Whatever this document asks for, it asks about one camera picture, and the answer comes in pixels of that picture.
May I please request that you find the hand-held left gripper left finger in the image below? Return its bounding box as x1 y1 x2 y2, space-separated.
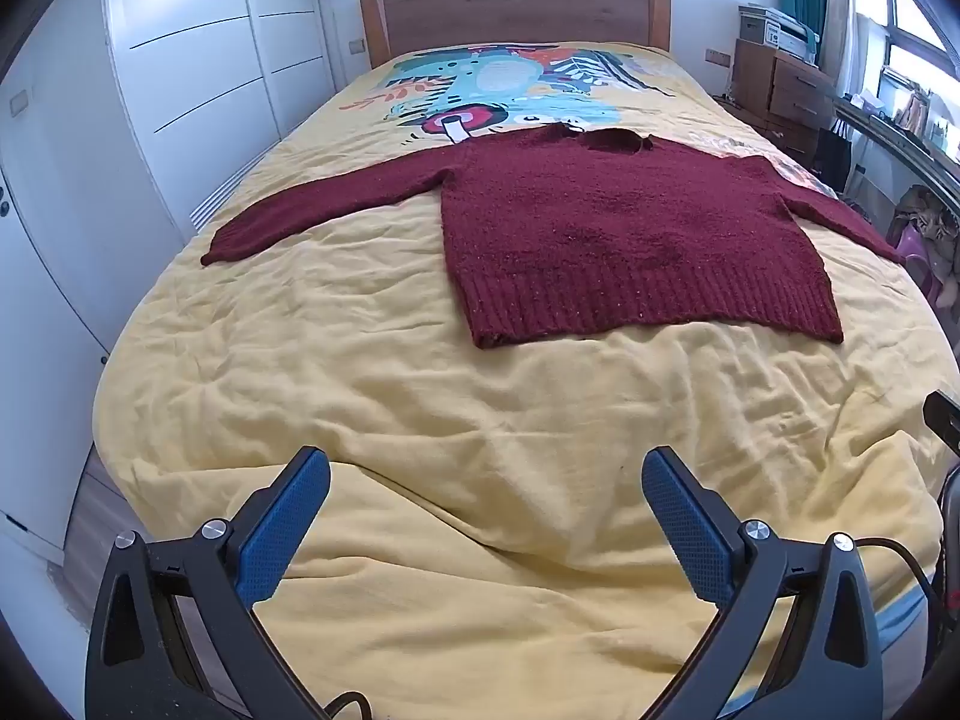
85 446 353 720

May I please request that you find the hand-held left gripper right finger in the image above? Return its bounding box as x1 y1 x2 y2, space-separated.
641 446 883 720

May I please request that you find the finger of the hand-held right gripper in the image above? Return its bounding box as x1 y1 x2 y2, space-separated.
924 390 960 458

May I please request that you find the dark red knitted sweater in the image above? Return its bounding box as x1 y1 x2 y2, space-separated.
200 124 907 350

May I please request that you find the pile of clothes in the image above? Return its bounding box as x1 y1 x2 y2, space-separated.
892 184 960 278

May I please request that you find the pink chair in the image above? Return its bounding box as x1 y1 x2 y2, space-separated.
904 229 947 301

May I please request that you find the yellow printed bed blanket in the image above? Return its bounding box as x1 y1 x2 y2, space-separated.
90 41 950 720

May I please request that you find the black bag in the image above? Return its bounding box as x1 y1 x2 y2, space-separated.
812 124 854 192

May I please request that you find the long desk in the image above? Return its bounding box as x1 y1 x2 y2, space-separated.
832 97 960 196

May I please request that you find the wooden dresser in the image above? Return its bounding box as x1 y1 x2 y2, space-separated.
731 37 837 166

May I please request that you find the window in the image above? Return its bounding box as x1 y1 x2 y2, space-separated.
855 0 960 158

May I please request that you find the white printer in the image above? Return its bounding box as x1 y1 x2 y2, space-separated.
739 4 820 61

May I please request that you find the white wardrobe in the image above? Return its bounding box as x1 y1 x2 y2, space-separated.
0 0 335 563

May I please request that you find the wooden bed headboard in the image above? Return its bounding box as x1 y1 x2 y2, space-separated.
360 0 672 68

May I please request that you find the black cable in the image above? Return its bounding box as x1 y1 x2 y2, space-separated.
855 536 942 601

